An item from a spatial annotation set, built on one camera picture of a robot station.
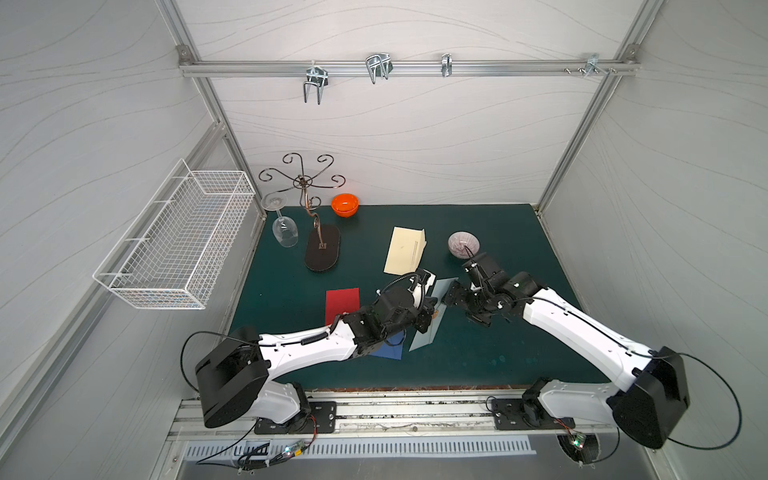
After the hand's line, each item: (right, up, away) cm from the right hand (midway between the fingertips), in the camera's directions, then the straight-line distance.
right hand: (452, 304), depth 80 cm
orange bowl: (-35, +31, +39) cm, 61 cm away
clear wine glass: (-48, +20, +8) cm, 53 cm away
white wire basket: (-68, +14, -11) cm, 70 cm away
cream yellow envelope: (-11, +13, +28) cm, 33 cm away
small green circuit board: (-39, -31, -11) cm, 51 cm away
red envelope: (-33, -3, +16) cm, 36 cm away
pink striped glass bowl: (+8, +16, +28) cm, 33 cm away
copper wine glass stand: (-42, +14, +27) cm, 52 cm away
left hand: (-4, +1, -4) cm, 6 cm away
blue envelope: (-16, -7, -13) cm, 22 cm away
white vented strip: (-45, -33, -10) cm, 56 cm away
